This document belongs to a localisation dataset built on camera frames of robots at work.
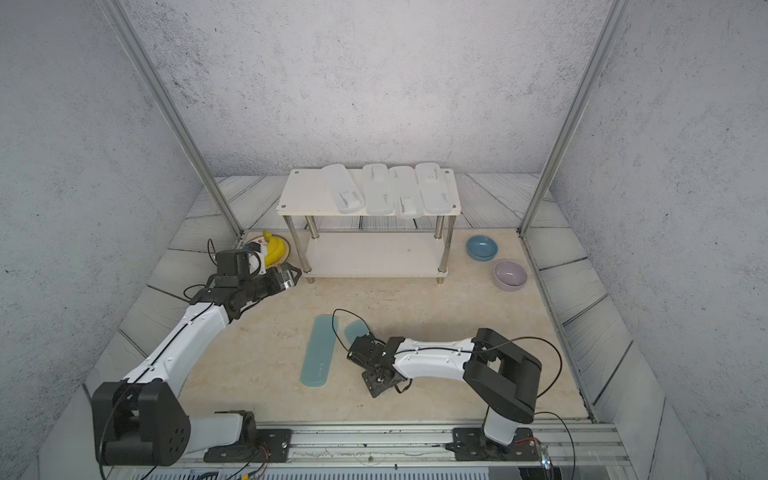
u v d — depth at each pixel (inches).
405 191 31.9
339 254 41.3
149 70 31.0
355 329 36.1
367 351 26.0
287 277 29.8
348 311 30.4
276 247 43.7
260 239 46.3
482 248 43.8
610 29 28.8
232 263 25.3
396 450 28.6
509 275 40.7
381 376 23.7
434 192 32.1
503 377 17.5
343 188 32.6
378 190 33.1
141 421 15.9
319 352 35.7
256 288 28.0
